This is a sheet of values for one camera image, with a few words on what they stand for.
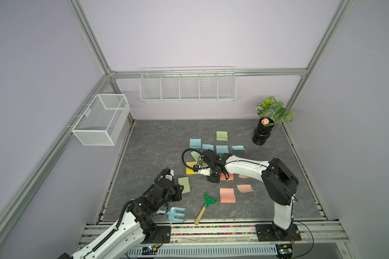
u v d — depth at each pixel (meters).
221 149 1.02
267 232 0.74
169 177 0.72
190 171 0.83
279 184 0.48
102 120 0.84
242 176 0.58
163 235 0.74
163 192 0.59
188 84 1.00
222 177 0.80
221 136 1.12
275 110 0.91
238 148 1.06
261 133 1.00
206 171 0.80
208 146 1.06
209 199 0.84
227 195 0.83
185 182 0.84
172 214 0.79
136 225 0.51
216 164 0.68
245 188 0.87
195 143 1.08
